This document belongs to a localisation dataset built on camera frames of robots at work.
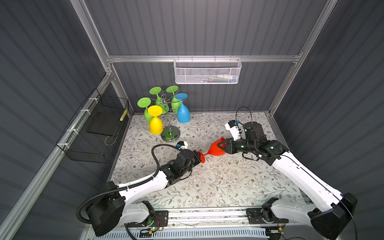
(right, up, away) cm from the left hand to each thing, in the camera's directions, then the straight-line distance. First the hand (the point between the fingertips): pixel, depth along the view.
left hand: (203, 153), depth 80 cm
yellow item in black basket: (-44, +22, +4) cm, 50 cm away
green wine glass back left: (-28, +36, +9) cm, 47 cm away
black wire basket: (-55, +11, -7) cm, 56 cm away
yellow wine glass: (-26, +14, +3) cm, 30 cm away
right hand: (+8, +5, -9) cm, 13 cm away
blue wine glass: (-11, +22, +8) cm, 26 cm away
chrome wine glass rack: (-23, +10, +26) cm, 36 cm away
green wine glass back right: (-17, +29, +10) cm, 35 cm away
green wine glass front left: (-32, +28, +3) cm, 43 cm away
